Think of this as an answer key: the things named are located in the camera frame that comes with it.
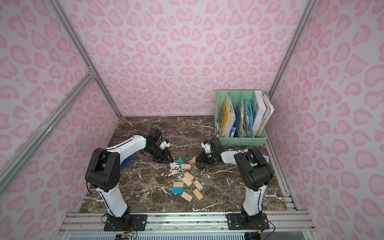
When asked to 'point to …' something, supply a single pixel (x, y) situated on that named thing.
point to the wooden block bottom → (187, 196)
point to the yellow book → (224, 113)
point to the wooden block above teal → (178, 184)
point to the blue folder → (251, 116)
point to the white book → (263, 110)
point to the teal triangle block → (180, 160)
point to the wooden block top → (186, 166)
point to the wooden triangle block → (193, 161)
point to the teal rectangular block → (177, 190)
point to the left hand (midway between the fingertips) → (172, 159)
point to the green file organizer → (242, 117)
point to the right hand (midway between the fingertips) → (196, 160)
